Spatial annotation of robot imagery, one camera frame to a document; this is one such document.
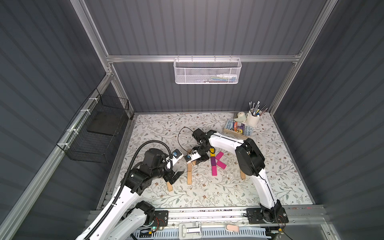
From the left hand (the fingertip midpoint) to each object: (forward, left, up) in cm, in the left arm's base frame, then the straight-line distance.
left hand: (176, 165), depth 73 cm
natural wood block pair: (-4, +5, -18) cm, 19 cm away
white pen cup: (+40, -51, -11) cm, 66 cm away
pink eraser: (-24, -27, -16) cm, 39 cm away
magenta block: (+4, -21, -17) cm, 28 cm away
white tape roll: (+42, -44, -10) cm, 62 cm away
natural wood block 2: (0, -6, -18) cm, 19 cm away
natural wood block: (+8, -6, -18) cm, 20 cm away
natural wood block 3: (+10, -9, -16) cm, 21 cm away
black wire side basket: (+11, +41, +10) cm, 43 cm away
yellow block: (+10, -19, -4) cm, 22 cm away
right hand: (+14, -11, -18) cm, 25 cm away
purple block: (+11, -21, -17) cm, 29 cm away
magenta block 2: (+9, -26, -18) cm, 32 cm away
